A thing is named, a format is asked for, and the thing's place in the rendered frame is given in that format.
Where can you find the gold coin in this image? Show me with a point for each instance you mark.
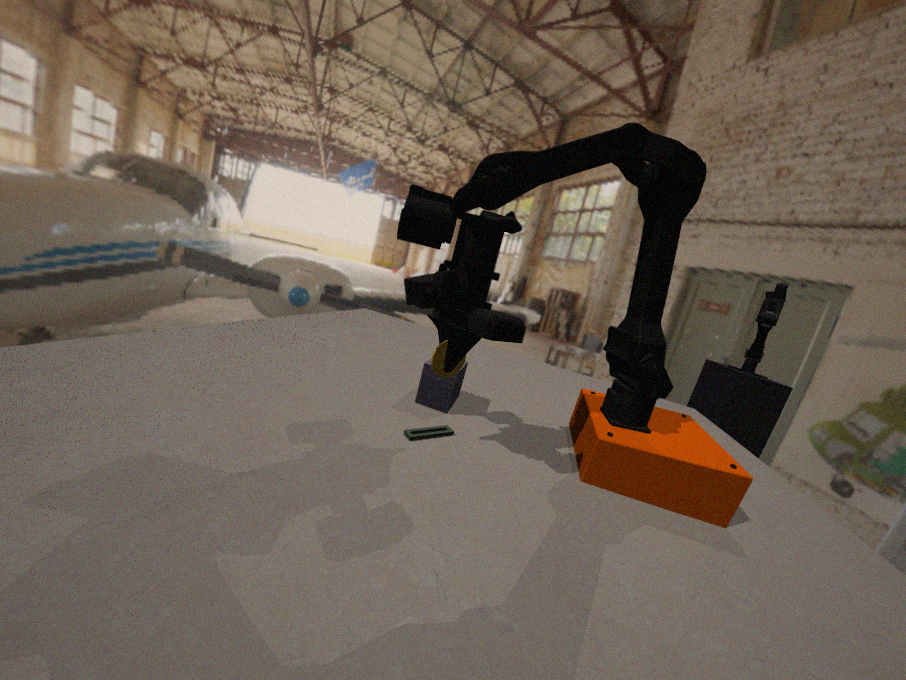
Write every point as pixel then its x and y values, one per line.
pixel 438 359

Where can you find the dark green coin holder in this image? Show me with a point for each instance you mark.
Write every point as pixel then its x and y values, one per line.
pixel 428 432

